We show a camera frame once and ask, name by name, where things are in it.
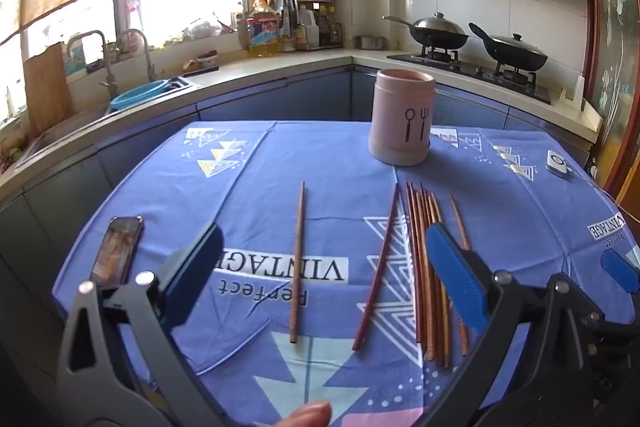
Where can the teal packet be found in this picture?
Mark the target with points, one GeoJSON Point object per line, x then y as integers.
{"type": "Point", "coordinates": [76, 59]}

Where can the yellow cooking oil bottle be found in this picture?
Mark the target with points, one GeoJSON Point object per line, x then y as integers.
{"type": "Point", "coordinates": [261, 34]}

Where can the light brown chopstick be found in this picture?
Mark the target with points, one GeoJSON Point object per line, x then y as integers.
{"type": "Point", "coordinates": [298, 257]}

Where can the white kitchen countertop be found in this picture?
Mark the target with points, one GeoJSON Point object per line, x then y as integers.
{"type": "Point", "coordinates": [310, 62]}

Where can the dark flower-patterned door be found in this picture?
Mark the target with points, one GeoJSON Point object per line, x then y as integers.
{"type": "Point", "coordinates": [612, 57]}

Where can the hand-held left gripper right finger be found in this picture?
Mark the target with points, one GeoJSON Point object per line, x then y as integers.
{"type": "Point", "coordinates": [455, 272]}

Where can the row of wooden chopsticks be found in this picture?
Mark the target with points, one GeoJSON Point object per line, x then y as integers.
{"type": "Point", "coordinates": [430, 307]}

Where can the red bowl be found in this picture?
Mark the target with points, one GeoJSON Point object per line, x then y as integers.
{"type": "Point", "coordinates": [207, 58]}

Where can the wooden cutting board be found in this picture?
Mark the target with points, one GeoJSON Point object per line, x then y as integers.
{"type": "Point", "coordinates": [47, 92]}

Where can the white plastic rack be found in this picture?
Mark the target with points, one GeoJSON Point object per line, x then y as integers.
{"type": "Point", "coordinates": [575, 96]}

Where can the black gas stove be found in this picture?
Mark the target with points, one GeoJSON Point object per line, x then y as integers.
{"type": "Point", "coordinates": [465, 69]}

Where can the wok with silver lid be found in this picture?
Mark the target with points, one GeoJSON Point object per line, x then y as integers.
{"type": "Point", "coordinates": [440, 34]}

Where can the smartphone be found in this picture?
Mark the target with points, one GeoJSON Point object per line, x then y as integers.
{"type": "Point", "coordinates": [117, 252]}

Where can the blue plastic basin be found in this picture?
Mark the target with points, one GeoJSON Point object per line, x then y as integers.
{"type": "Point", "coordinates": [137, 97]}

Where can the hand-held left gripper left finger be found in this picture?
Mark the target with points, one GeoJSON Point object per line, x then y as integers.
{"type": "Point", "coordinates": [195, 267]}

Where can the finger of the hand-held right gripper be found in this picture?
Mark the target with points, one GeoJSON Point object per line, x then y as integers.
{"type": "Point", "coordinates": [620, 269]}
{"type": "Point", "coordinates": [620, 357]}

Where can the metal faucet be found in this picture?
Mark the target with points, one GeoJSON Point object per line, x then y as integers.
{"type": "Point", "coordinates": [149, 67]}
{"type": "Point", "coordinates": [106, 67]}

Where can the black spice rack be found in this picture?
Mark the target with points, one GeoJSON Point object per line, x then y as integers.
{"type": "Point", "coordinates": [325, 27]}

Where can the small white device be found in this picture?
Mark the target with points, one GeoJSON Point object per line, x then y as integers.
{"type": "Point", "coordinates": [556, 163]}

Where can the blue printed tablecloth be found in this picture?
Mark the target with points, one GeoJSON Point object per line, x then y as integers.
{"type": "Point", "coordinates": [250, 207]}

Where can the person's left hand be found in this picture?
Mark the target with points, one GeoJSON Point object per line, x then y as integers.
{"type": "Point", "coordinates": [305, 414]}

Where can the steel sink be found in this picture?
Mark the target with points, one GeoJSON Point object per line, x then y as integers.
{"type": "Point", "coordinates": [85, 119]}

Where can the black pan with lid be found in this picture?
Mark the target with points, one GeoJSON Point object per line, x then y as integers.
{"type": "Point", "coordinates": [515, 54]}

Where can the dark red chopstick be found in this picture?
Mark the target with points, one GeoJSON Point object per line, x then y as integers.
{"type": "Point", "coordinates": [375, 287]}

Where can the pink utensil holder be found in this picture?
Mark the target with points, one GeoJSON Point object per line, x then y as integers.
{"type": "Point", "coordinates": [395, 117]}

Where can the small metal container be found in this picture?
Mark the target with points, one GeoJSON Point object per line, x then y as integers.
{"type": "Point", "coordinates": [370, 43]}

